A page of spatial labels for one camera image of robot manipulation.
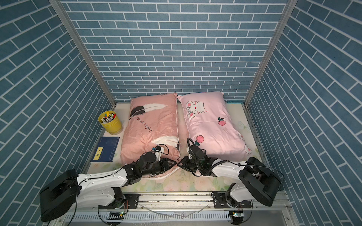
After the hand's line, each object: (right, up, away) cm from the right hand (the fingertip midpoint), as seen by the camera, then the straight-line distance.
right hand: (178, 166), depth 82 cm
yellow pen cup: (-48, +27, +12) cm, 56 cm away
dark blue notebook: (-49, +7, +11) cm, 51 cm away
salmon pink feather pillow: (-20, +26, +17) cm, 37 cm away
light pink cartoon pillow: (+21, +23, +12) cm, 33 cm away
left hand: (+1, +1, -5) cm, 5 cm away
